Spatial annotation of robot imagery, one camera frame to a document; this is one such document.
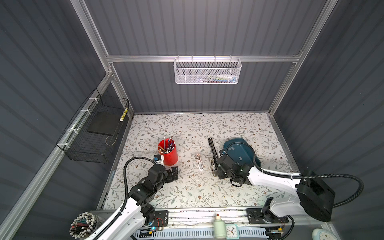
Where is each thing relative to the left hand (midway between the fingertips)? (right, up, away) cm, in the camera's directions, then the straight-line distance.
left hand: (171, 169), depth 81 cm
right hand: (+28, -2, +6) cm, 29 cm away
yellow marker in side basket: (-26, +29, 0) cm, 39 cm away
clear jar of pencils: (-30, -15, -23) cm, 41 cm away
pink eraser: (+17, -1, +10) cm, 20 cm away
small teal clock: (+30, -26, -12) cm, 42 cm away
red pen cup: (-2, +12, 0) cm, 12 cm away
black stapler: (+26, +7, +15) cm, 31 cm away
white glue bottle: (+24, -22, -16) cm, 36 cm away
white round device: (+69, -26, -14) cm, 75 cm away
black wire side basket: (-38, +19, -9) cm, 44 cm away
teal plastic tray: (+43, +8, +18) cm, 47 cm away
